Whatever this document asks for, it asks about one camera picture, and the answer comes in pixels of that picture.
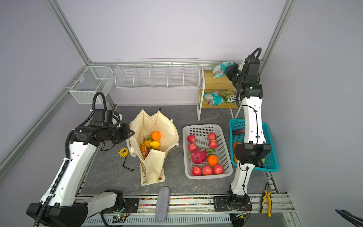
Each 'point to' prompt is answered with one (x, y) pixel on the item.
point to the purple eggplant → (238, 132)
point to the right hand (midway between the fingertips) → (225, 66)
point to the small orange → (156, 135)
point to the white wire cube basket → (91, 80)
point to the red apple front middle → (207, 170)
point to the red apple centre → (213, 143)
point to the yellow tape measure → (124, 152)
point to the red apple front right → (218, 169)
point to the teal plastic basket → (237, 135)
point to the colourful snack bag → (144, 151)
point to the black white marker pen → (159, 109)
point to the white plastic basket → (222, 151)
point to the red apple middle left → (192, 147)
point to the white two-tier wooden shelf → (208, 83)
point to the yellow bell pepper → (235, 159)
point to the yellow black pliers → (267, 192)
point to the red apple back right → (212, 135)
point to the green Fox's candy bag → (229, 95)
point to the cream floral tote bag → (152, 168)
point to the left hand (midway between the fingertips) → (134, 134)
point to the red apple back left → (191, 138)
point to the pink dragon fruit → (199, 156)
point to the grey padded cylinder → (162, 203)
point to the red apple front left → (196, 170)
